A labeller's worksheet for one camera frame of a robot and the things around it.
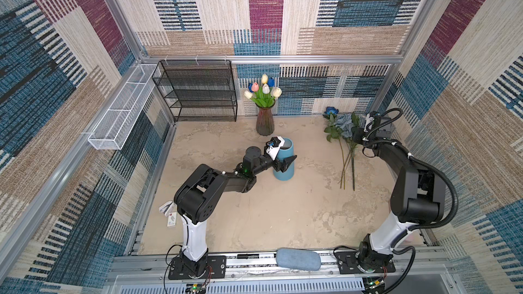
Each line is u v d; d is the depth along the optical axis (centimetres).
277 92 89
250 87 94
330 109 119
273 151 78
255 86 91
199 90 109
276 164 81
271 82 94
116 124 93
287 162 80
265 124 106
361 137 84
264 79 94
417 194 48
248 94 94
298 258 73
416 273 71
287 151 81
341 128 105
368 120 86
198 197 52
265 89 91
